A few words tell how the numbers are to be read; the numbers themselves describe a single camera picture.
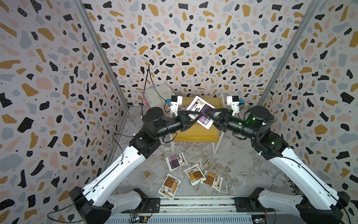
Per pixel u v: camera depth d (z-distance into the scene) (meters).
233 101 0.54
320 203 0.38
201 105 0.57
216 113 0.57
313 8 0.72
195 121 0.56
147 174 0.83
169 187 0.78
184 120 0.50
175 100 0.55
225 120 0.49
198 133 0.86
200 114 0.56
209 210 0.73
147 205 0.72
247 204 0.73
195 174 0.82
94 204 0.37
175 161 0.90
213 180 0.80
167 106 0.56
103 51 0.87
